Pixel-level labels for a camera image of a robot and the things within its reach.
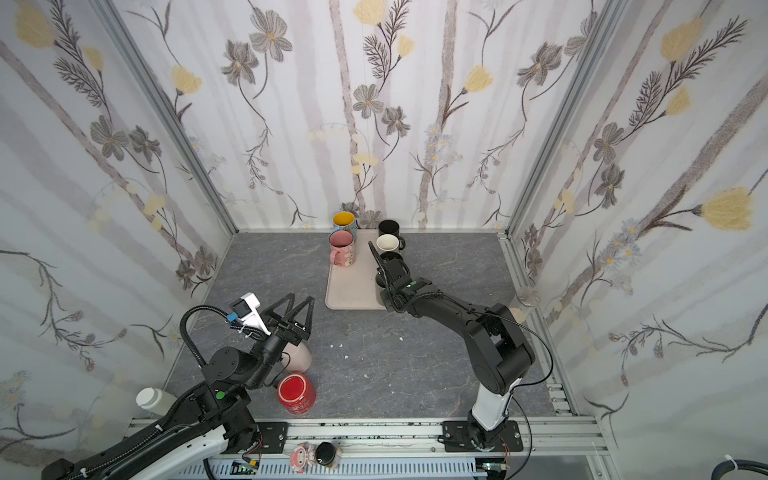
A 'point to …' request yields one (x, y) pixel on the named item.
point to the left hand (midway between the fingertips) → (298, 292)
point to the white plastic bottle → (155, 400)
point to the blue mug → (344, 220)
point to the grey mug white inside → (390, 243)
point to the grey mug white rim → (380, 282)
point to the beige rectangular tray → (353, 287)
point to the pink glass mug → (342, 248)
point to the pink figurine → (302, 457)
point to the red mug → (296, 393)
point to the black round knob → (325, 453)
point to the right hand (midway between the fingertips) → (390, 284)
